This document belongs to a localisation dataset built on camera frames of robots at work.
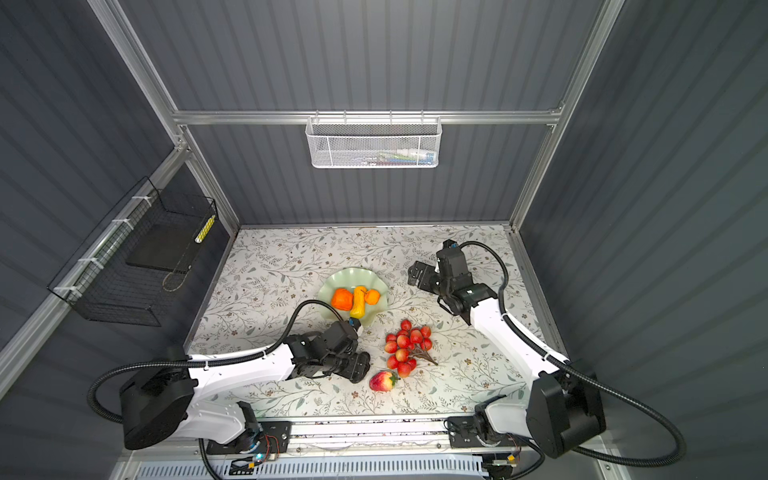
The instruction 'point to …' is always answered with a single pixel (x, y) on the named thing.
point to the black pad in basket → (166, 246)
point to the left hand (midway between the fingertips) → (362, 364)
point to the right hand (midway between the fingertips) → (425, 275)
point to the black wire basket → (100, 283)
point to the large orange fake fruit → (342, 299)
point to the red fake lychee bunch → (406, 345)
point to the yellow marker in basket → (205, 229)
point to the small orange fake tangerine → (372, 297)
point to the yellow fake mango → (358, 309)
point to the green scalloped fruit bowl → (328, 312)
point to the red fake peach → (382, 381)
